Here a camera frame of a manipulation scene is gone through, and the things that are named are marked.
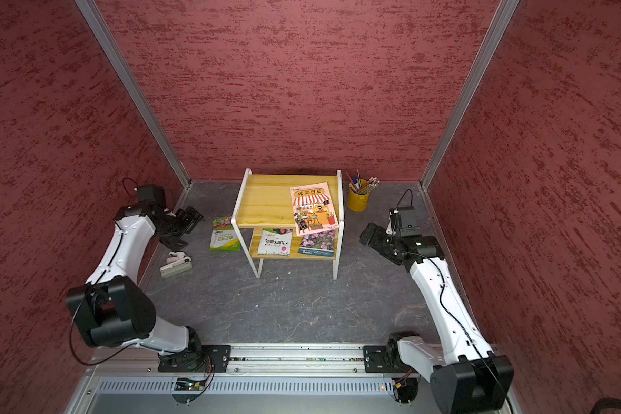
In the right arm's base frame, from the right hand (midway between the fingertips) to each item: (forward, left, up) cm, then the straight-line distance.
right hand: (369, 246), depth 78 cm
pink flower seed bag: (+3, +15, -2) cm, 15 cm away
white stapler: (+3, +68, -15) cm, 70 cm away
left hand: (+7, +56, -1) cm, 57 cm away
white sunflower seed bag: (+3, +30, -1) cm, 30 cm away
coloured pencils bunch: (+34, -1, -9) cm, 35 cm away
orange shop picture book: (+4, +17, +15) cm, 23 cm away
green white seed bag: (+15, +54, -16) cm, 58 cm away
